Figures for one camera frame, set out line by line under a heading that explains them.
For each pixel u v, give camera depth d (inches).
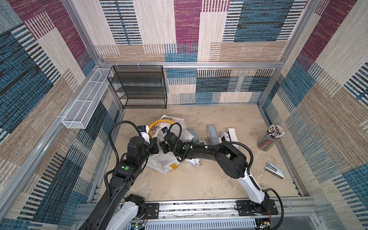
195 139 34.9
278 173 32.7
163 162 34.5
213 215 28.7
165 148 32.8
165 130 32.5
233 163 22.6
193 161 33.1
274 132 32.5
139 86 43.7
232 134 38.3
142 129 25.1
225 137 37.1
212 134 36.1
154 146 26.1
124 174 20.3
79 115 36.6
